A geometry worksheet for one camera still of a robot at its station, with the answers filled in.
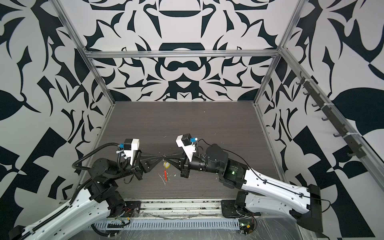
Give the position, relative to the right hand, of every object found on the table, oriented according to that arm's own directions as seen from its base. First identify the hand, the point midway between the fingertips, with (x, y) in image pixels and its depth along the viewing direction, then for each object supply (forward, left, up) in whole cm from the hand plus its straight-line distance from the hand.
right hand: (166, 160), depth 54 cm
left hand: (+1, +1, +1) cm, 2 cm away
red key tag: (-3, +1, -6) cm, 7 cm away
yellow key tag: (0, 0, -5) cm, 5 cm away
